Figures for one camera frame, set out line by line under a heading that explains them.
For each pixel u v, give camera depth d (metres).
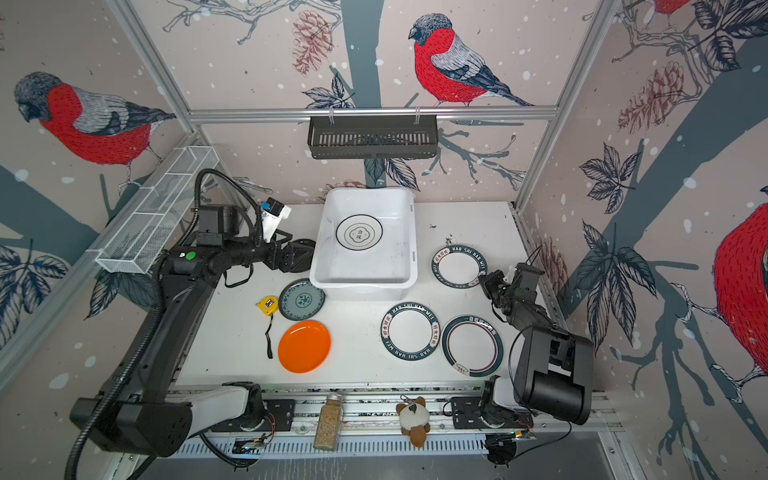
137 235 0.74
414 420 0.71
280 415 0.73
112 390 0.37
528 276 0.71
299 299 0.95
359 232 1.11
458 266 0.96
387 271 1.01
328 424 0.68
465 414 0.73
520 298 0.68
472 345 0.86
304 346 0.85
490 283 0.81
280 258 0.62
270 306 0.92
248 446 0.71
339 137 1.07
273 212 0.61
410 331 0.88
